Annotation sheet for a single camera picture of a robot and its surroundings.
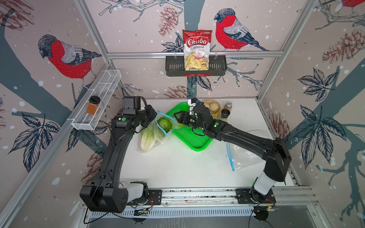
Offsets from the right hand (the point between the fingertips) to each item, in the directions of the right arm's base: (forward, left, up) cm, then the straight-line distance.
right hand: (175, 116), depth 75 cm
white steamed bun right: (+25, -26, -21) cm, 42 cm away
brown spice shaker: (+25, -36, -18) cm, 47 cm away
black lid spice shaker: (+16, -32, -16) cm, 39 cm away
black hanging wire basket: (+37, +3, +7) cm, 38 cm away
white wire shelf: (+18, +47, +5) cm, 51 cm away
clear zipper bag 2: (-12, -41, -27) cm, 50 cm away
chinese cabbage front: (-5, +18, -19) cm, 27 cm away
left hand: (+2, +8, +4) cm, 9 cm away
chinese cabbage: (+1, +7, -9) cm, 12 cm away
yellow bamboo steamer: (+30, -21, -22) cm, 43 cm away
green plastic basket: (-3, -11, -17) cm, 20 cm away
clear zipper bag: (-7, +9, -7) cm, 13 cm away
